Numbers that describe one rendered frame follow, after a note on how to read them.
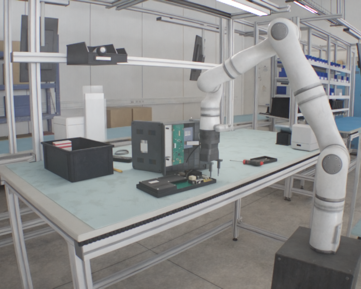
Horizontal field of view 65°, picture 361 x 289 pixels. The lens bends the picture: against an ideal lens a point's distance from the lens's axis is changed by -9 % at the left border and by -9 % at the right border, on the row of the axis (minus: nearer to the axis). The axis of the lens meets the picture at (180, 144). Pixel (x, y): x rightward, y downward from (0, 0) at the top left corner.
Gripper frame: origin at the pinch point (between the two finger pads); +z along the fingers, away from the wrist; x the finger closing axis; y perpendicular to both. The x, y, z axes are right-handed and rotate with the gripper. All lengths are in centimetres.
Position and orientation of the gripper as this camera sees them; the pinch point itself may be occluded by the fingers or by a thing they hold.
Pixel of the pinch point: (214, 177)
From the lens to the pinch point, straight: 117.1
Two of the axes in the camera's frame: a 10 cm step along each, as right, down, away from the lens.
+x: -6.2, 1.4, -7.7
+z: 0.0, 9.8, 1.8
